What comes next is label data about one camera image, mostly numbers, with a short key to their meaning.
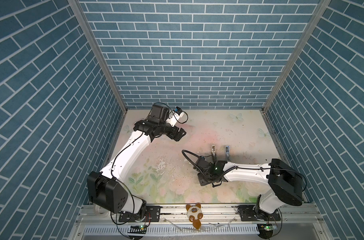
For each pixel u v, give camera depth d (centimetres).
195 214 71
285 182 44
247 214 74
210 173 65
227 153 95
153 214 74
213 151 94
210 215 74
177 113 68
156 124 55
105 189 39
